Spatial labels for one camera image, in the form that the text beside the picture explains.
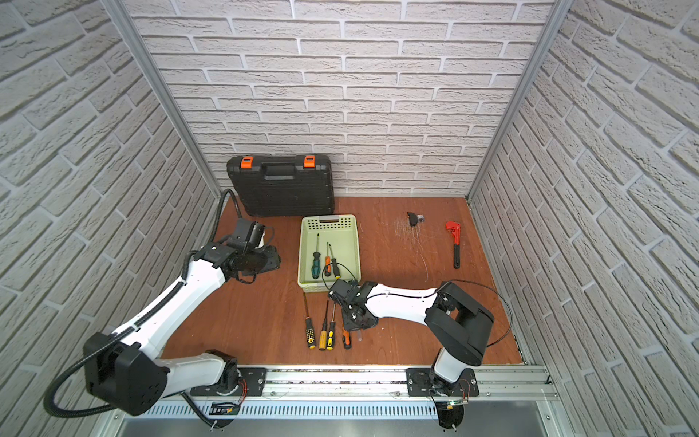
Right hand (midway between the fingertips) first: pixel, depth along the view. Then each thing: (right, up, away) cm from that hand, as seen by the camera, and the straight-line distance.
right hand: (358, 324), depth 85 cm
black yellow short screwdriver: (-8, +17, +10) cm, 21 cm away
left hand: (-24, +23, -4) cm, 33 cm away
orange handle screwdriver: (-4, -2, -6) cm, 7 cm away
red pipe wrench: (+39, +30, +21) cm, 54 cm away
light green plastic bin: (-11, +22, +16) cm, 30 cm away
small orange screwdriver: (-11, +18, +12) cm, 24 cm away
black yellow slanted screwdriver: (-15, -1, -4) cm, 16 cm away
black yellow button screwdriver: (-8, -1, -4) cm, 9 cm away
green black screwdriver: (-15, +16, +9) cm, 24 cm away
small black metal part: (+24, +34, +25) cm, 48 cm away
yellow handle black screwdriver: (-11, -2, -4) cm, 12 cm away
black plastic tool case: (-29, +47, +16) cm, 57 cm away
